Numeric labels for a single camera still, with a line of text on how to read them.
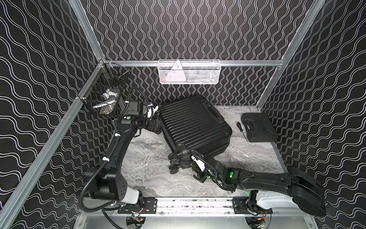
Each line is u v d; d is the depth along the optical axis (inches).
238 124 42.1
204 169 27.3
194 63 36.5
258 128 38.5
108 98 33.7
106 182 16.1
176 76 35.2
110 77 39.5
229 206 30.0
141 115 27.7
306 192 16.5
